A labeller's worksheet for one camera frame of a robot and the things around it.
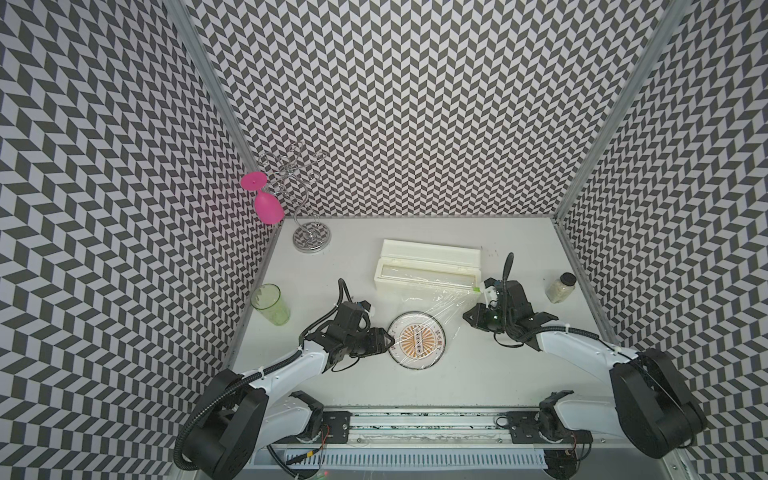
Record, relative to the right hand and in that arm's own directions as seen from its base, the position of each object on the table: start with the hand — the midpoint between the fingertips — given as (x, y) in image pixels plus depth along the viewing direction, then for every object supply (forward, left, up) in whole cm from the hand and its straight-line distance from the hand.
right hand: (463, 320), depth 87 cm
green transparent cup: (+10, +63, -4) cm, 64 cm away
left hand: (-7, +23, -2) cm, 24 cm away
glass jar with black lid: (+8, -30, +3) cm, 31 cm away
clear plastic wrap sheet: (+3, +4, +2) cm, 6 cm away
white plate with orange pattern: (-4, +13, -3) cm, 14 cm away
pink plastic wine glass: (+31, +61, +18) cm, 70 cm away
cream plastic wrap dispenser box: (+23, +16, -5) cm, 28 cm away
